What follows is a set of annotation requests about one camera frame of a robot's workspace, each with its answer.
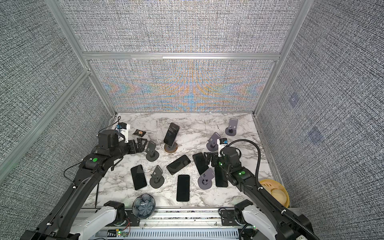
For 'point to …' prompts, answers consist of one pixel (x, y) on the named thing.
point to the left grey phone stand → (152, 155)
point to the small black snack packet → (139, 132)
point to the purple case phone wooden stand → (171, 134)
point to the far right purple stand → (232, 129)
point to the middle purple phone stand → (212, 145)
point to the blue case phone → (201, 164)
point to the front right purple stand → (205, 181)
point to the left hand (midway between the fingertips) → (142, 139)
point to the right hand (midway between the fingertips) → (211, 149)
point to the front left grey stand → (157, 180)
